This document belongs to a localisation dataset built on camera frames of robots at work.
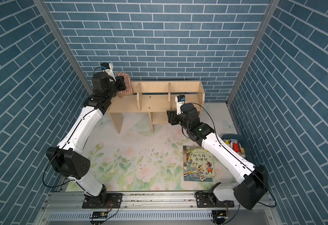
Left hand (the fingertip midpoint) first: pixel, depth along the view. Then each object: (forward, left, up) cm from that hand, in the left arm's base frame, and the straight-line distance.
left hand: (127, 76), depth 76 cm
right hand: (-15, -26, -11) cm, 32 cm away
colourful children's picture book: (-33, -42, -41) cm, 67 cm away
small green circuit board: (-58, +12, -45) cm, 75 cm away
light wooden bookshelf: (+2, -15, -18) cm, 23 cm away
